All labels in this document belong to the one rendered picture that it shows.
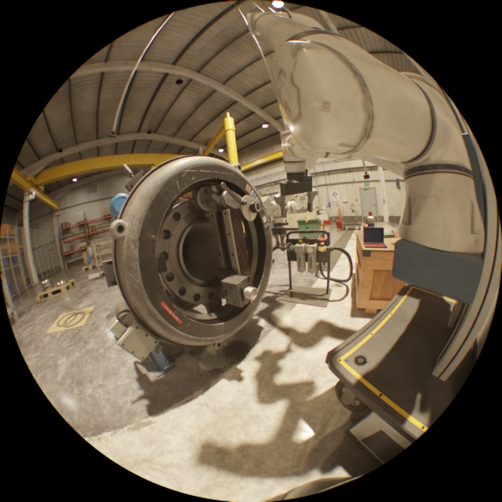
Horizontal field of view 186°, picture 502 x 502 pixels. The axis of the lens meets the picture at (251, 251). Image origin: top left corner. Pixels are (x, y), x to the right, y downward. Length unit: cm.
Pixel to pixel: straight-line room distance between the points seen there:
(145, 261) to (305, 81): 42
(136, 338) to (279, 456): 62
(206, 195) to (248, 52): 846
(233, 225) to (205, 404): 78
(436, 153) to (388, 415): 48
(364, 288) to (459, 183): 97
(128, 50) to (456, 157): 864
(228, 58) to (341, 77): 885
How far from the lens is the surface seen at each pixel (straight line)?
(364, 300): 118
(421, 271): 27
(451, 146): 30
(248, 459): 72
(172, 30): 820
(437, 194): 27
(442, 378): 58
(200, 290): 66
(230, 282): 53
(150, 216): 41
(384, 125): 19
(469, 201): 29
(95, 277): 53
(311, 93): 16
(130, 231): 40
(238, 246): 57
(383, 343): 58
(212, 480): 75
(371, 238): 123
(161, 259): 55
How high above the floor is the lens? 71
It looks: 12 degrees down
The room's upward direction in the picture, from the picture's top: 7 degrees counter-clockwise
